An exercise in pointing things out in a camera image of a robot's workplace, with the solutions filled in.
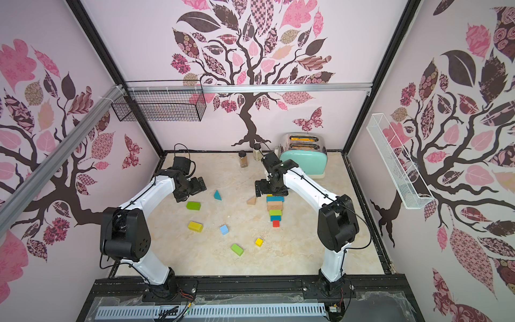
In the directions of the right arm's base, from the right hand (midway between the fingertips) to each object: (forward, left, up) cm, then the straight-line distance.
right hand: (267, 195), depth 87 cm
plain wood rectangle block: (+3, -4, -12) cm, 13 cm away
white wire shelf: (+6, -53, +13) cm, 55 cm away
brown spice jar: (+28, +13, -7) cm, 32 cm away
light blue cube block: (-11, +19, -11) cm, 25 cm away
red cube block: (-9, -4, -12) cm, 15 cm away
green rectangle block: (-2, -4, -13) cm, 13 cm away
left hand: (+3, +34, -3) cm, 34 cm away
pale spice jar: (+32, +5, -6) cm, 33 cm away
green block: (+2, +36, -11) cm, 37 cm away
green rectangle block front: (-20, +13, -12) cm, 26 cm away
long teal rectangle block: (+5, -4, -11) cm, 13 cm away
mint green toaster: (+23, -21, +4) cm, 31 cm away
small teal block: (-5, -4, -12) cm, 14 cm away
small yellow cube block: (-17, +4, -11) cm, 21 cm away
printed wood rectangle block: (0, -4, -11) cm, 12 cm away
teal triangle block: (+8, +26, -12) cm, 29 cm away
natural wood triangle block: (+4, +8, -11) cm, 14 cm away
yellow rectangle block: (-9, +33, -11) cm, 37 cm away
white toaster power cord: (+27, -7, 0) cm, 28 cm away
